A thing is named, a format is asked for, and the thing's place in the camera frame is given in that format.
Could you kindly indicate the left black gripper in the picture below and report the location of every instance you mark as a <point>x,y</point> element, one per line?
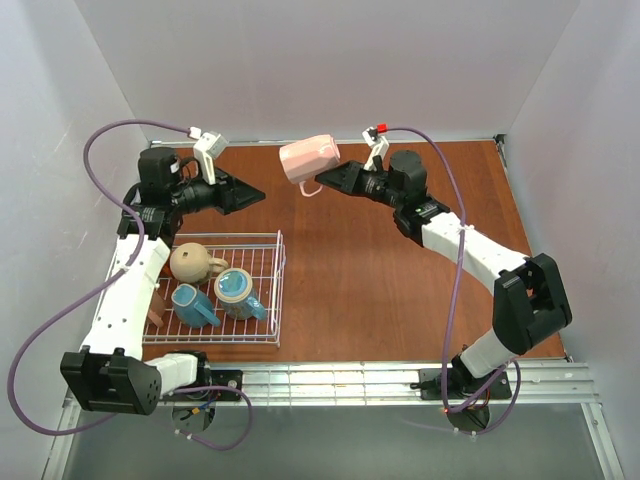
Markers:
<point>225,193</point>

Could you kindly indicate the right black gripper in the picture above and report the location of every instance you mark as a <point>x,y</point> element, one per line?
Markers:
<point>355,176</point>

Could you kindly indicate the pink faceted mug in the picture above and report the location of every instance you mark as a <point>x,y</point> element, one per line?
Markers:
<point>304,159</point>

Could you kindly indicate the beige round mug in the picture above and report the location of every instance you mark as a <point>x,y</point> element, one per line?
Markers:
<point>192,263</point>

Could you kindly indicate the blue bear mug yellow inside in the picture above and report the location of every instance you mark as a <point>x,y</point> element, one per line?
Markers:
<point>236,295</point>

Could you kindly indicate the light blue mug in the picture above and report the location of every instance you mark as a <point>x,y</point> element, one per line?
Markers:
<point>193,307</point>

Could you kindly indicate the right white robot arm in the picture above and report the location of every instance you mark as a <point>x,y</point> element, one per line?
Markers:
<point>529,299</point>

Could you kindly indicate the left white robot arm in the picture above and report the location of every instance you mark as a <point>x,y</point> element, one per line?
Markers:
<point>117,329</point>

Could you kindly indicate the salmon pink cup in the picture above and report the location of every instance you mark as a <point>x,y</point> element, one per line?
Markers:
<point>156,310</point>

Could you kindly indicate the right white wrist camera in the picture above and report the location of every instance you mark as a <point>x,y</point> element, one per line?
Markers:
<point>375,138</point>

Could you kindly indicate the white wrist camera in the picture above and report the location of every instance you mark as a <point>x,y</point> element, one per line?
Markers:
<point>375,138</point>
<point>207,148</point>

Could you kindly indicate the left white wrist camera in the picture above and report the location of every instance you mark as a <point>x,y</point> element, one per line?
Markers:
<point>207,148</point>

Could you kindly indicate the white wire dish rack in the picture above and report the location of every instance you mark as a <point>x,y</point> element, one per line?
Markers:
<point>263,256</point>

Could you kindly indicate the aluminium left rail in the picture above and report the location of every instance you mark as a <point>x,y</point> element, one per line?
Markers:
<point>144,205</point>

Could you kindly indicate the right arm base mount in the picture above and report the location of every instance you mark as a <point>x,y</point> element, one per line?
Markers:
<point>476,417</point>

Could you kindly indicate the aluminium front rail frame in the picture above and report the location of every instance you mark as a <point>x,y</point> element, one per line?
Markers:
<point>325,385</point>

